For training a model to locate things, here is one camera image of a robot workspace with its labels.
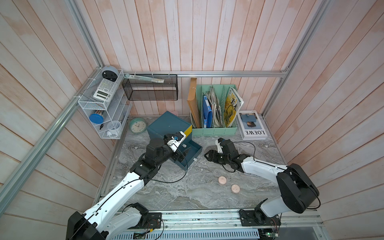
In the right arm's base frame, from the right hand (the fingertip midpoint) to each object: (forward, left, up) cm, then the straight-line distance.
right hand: (207, 155), depth 90 cm
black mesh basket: (+46, +40, +18) cm, 63 cm away
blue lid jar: (+5, +59, +26) cm, 65 cm away
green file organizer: (+45, -11, +15) cm, 49 cm away
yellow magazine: (+34, -19, +13) cm, 41 cm away
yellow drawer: (+7, +11, +15) cm, 20 cm away
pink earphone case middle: (-13, -8, -6) cm, 17 cm away
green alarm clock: (+22, +49, +2) cm, 53 cm away
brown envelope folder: (+20, +9, +26) cm, 34 cm away
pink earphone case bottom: (-18, -15, -5) cm, 24 cm away
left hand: (-3, +14, +18) cm, 23 cm away
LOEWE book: (+27, -34, -3) cm, 43 cm away
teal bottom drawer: (+7, +10, -7) cm, 14 cm away
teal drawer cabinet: (+13, +23, +15) cm, 31 cm away
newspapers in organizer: (+26, -6, +15) cm, 31 cm away
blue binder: (+23, 0, +13) cm, 27 cm away
